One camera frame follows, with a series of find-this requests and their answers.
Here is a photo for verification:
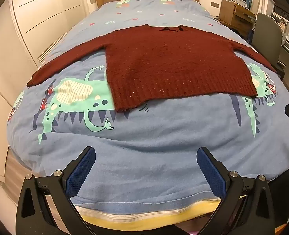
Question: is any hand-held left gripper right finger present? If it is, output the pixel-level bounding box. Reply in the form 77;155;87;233
196;147;275;235

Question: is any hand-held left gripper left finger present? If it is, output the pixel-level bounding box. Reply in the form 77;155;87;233
15;146;101;235

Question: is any dark red knit sweater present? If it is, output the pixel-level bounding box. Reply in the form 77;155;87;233
26;24;277;113

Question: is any blue printed blanket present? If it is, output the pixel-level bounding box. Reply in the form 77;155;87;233
6;0;289;210

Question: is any yellow bed sheet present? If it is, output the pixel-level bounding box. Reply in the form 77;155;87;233
79;198;224;233

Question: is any grey chair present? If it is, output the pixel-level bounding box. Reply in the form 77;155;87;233
253;13;286;79

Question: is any wooden cabinet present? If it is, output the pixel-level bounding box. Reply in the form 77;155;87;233
219;0;257;38

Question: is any cream wardrobe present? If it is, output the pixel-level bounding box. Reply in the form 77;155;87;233
0;0;98;184

